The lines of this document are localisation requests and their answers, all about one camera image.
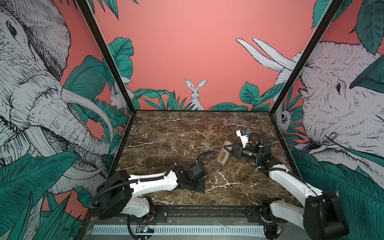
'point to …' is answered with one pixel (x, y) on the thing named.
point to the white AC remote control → (224, 153)
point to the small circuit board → (145, 228)
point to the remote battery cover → (205, 144)
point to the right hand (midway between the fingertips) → (224, 146)
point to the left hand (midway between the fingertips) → (204, 186)
